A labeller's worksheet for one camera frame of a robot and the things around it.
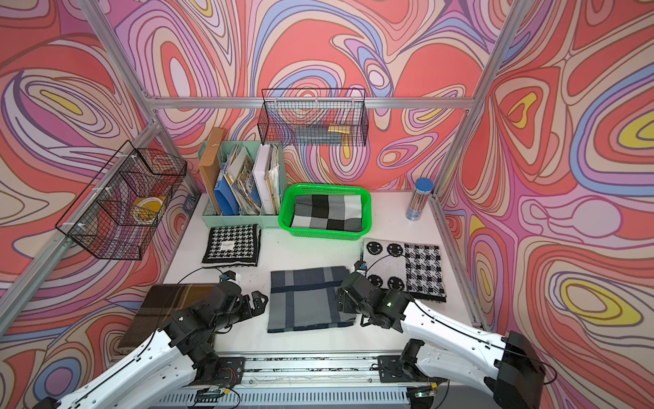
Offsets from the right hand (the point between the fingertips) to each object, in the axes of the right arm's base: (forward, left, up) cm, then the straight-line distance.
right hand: (347, 305), depth 79 cm
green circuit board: (-21, +42, -9) cm, 48 cm away
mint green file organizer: (+42, +56, -2) cm, 70 cm away
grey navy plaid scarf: (+5, +14, -6) cm, 16 cm away
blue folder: (+38, +43, +11) cm, 59 cm away
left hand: (+1, +27, +1) cm, 27 cm away
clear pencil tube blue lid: (+39, -32, +11) cm, 52 cm away
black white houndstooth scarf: (+25, +42, -2) cm, 49 cm away
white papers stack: (+41, +27, +19) cm, 53 cm away
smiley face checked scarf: (+14, -26, -4) cm, 30 cm away
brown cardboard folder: (+40, +44, +27) cm, 65 cm away
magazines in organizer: (+45, +38, +16) cm, 61 cm away
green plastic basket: (+48, +22, +3) cm, 53 cm away
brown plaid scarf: (+5, +63, -4) cm, 63 cm away
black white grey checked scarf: (+43, -1, -5) cm, 43 cm away
